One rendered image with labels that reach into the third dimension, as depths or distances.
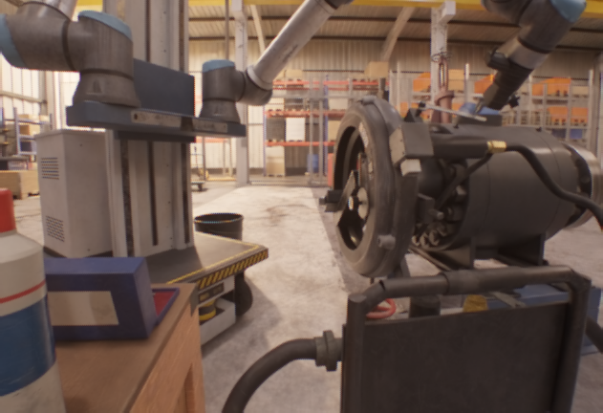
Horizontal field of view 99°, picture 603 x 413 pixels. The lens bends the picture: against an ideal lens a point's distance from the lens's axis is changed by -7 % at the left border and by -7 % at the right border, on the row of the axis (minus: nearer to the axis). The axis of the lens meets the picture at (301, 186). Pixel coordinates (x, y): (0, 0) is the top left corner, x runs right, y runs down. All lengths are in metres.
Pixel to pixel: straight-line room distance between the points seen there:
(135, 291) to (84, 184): 0.93
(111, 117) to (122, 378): 0.73
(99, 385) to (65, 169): 0.98
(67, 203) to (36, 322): 1.01
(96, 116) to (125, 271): 0.62
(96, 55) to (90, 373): 0.82
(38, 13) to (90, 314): 0.89
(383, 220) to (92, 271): 0.76
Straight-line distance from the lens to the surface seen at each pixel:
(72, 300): 0.48
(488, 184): 1.20
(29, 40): 1.09
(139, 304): 0.44
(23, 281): 0.31
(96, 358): 0.48
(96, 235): 1.36
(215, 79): 1.29
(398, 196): 0.90
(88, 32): 1.06
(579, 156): 1.72
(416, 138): 0.85
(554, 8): 0.89
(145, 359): 0.45
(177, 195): 1.33
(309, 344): 0.47
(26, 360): 0.33
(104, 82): 1.00
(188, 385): 0.68
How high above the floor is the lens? 0.72
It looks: 5 degrees down
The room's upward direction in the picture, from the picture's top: straight up
